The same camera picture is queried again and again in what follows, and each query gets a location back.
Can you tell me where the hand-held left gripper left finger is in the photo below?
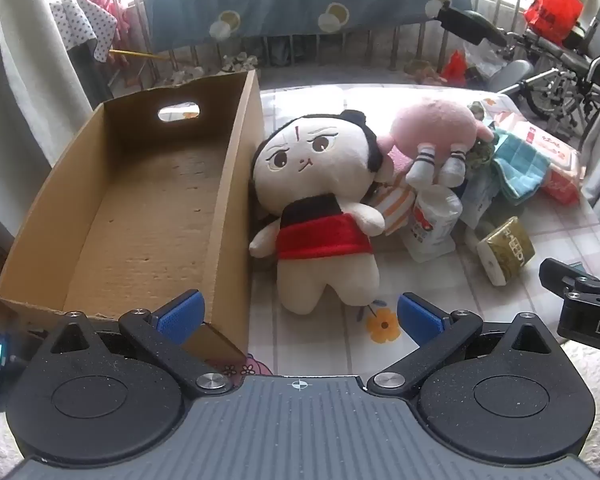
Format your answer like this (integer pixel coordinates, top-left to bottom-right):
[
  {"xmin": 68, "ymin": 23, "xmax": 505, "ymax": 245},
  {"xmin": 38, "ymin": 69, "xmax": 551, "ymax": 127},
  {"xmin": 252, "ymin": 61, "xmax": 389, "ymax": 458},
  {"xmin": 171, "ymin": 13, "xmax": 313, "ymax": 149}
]
[{"xmin": 42, "ymin": 290, "xmax": 233, "ymax": 402}]

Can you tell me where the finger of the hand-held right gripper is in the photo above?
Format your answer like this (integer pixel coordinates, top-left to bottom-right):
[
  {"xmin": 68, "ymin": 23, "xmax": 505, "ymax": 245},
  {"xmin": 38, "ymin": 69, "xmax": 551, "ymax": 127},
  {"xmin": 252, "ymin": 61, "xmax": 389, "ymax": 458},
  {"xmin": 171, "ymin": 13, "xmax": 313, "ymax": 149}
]
[{"xmin": 539, "ymin": 257, "xmax": 600, "ymax": 305}]

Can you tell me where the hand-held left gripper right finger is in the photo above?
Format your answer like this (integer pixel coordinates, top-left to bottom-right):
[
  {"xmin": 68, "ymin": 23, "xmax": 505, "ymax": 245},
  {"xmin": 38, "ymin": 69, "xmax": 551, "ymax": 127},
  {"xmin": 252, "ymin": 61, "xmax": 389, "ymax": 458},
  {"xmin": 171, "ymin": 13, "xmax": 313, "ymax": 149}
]
[{"xmin": 366, "ymin": 292, "xmax": 558, "ymax": 402}]

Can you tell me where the gold green tissue pack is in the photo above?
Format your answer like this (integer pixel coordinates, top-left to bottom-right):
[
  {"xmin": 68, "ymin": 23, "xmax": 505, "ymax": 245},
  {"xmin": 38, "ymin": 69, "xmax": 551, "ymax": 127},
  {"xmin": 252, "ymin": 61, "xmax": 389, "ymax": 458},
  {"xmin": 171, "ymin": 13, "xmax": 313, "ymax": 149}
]
[{"xmin": 475, "ymin": 216, "xmax": 537, "ymax": 287}]

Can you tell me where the brown cardboard box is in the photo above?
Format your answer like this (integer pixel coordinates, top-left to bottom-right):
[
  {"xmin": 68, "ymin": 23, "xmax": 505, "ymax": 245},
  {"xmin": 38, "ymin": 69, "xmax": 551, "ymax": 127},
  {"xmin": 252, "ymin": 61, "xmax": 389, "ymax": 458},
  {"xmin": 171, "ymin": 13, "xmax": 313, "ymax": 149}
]
[{"xmin": 0, "ymin": 70, "xmax": 267, "ymax": 367}]

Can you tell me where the teal towel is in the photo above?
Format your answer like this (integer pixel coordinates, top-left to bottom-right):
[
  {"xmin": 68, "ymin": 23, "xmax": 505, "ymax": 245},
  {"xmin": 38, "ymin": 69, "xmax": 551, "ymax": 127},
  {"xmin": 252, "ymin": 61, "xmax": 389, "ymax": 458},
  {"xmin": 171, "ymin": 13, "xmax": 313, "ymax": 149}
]
[{"xmin": 490, "ymin": 127, "xmax": 551, "ymax": 204}]

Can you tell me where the green white patterned scrunchie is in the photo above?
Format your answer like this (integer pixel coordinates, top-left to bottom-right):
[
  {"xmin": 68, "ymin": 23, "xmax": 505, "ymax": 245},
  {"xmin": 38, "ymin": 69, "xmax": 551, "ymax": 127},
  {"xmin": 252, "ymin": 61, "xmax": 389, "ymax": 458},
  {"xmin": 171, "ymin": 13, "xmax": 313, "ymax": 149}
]
[{"xmin": 460, "ymin": 101, "xmax": 497, "ymax": 182}]

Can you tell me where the pink round plush toy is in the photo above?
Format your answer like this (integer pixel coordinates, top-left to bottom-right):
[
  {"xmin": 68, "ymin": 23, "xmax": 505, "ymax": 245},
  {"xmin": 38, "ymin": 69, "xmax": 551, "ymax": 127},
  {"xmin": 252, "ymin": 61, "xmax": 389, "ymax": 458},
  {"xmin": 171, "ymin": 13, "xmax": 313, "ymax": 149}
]
[{"xmin": 377, "ymin": 100, "xmax": 496, "ymax": 188}]

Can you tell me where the checked floral tablecloth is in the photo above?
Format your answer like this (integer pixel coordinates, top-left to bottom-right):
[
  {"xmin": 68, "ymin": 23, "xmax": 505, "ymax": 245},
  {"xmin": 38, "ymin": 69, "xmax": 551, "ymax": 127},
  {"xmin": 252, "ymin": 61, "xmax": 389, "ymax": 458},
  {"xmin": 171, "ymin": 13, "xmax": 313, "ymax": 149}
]
[{"xmin": 240, "ymin": 82, "xmax": 600, "ymax": 377}]

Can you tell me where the white tissue packet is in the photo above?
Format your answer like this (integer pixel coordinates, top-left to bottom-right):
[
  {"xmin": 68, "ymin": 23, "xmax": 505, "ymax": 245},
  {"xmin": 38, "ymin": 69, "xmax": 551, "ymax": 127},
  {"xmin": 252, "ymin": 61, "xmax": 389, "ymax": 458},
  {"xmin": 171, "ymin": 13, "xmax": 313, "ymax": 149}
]
[{"xmin": 402, "ymin": 185, "xmax": 464, "ymax": 264}]

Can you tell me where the orange striped cloth pouch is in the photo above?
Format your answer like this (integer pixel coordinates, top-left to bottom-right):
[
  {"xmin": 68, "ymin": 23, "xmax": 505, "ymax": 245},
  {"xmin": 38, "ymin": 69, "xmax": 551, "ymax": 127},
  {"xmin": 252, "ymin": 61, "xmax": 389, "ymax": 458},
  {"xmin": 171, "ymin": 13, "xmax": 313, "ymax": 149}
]
[{"xmin": 370, "ymin": 180, "xmax": 419, "ymax": 237}]

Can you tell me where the pale blue tissue packet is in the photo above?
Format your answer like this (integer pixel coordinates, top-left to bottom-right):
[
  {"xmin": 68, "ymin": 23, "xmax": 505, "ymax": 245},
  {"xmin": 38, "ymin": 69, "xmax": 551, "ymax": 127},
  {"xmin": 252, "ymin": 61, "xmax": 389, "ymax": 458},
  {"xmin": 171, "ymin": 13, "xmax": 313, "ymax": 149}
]
[{"xmin": 462, "ymin": 167, "xmax": 503, "ymax": 228}]

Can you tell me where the red white wipes pack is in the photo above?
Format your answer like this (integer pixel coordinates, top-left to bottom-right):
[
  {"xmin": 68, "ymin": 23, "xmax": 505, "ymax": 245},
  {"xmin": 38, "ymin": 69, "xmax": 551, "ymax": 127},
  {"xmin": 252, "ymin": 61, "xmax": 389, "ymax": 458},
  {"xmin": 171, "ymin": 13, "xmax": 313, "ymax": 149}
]
[{"xmin": 495, "ymin": 110, "xmax": 584, "ymax": 206}]

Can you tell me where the white plush doll red shirt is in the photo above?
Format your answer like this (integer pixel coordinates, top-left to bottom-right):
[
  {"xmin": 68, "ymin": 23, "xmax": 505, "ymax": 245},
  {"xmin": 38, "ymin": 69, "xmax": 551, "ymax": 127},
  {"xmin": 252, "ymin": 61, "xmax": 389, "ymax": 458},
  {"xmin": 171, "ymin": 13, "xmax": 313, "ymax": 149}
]
[{"xmin": 249, "ymin": 109, "xmax": 396, "ymax": 317}]

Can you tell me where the wheelchair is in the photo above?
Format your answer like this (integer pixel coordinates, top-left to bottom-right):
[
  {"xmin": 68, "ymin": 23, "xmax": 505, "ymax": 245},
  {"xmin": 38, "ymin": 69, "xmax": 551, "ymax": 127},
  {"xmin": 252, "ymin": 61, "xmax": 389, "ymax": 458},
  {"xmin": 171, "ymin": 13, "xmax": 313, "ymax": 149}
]
[{"xmin": 437, "ymin": 0, "xmax": 600, "ymax": 137}]

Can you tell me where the small red bag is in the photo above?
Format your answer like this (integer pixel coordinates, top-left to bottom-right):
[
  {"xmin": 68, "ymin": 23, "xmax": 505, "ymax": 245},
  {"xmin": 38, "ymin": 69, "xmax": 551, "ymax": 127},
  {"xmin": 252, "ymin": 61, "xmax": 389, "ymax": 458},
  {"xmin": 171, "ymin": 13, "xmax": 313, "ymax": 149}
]
[{"xmin": 440, "ymin": 50, "xmax": 469, "ymax": 87}]

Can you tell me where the row of pale ornaments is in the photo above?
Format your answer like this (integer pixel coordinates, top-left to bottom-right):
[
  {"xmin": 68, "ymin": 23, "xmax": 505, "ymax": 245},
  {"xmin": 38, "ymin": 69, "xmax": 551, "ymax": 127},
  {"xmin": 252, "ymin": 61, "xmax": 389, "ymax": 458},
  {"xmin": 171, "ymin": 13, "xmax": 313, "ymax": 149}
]
[{"xmin": 167, "ymin": 51, "xmax": 260, "ymax": 87}]

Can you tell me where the red plastic bag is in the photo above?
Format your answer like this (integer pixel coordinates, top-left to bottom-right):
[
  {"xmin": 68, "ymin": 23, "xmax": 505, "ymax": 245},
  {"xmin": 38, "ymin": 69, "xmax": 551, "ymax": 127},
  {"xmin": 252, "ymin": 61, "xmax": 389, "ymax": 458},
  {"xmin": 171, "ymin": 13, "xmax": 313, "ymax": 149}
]
[{"xmin": 524, "ymin": 0, "xmax": 585, "ymax": 46}]

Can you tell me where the yellow stick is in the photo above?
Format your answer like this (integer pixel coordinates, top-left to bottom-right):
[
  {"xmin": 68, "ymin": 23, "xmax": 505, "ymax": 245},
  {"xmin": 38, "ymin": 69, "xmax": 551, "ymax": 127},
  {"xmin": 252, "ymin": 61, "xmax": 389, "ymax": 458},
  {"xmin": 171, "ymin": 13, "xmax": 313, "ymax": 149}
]
[{"xmin": 109, "ymin": 49, "xmax": 174, "ymax": 64}]

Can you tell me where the metal railing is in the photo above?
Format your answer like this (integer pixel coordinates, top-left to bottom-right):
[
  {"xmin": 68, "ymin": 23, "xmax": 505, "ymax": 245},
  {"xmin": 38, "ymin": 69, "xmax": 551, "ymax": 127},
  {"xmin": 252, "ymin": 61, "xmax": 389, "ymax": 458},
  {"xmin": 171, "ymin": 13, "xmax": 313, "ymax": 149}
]
[{"xmin": 110, "ymin": 22, "xmax": 463, "ymax": 92}]

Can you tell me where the white curtain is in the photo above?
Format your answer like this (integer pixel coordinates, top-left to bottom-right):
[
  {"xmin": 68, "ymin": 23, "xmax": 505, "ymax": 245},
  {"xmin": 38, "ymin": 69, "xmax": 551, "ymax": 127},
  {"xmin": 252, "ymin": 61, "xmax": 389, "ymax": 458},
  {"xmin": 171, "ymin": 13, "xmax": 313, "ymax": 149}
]
[{"xmin": 0, "ymin": 0, "xmax": 94, "ymax": 171}]

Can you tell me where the white polka dot cloth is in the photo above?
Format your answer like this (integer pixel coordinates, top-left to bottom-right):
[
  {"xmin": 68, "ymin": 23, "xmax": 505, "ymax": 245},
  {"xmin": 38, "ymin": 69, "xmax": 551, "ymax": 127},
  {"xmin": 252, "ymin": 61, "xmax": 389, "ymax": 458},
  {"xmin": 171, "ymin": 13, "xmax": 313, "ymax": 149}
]
[{"xmin": 47, "ymin": 0, "xmax": 119, "ymax": 64}]

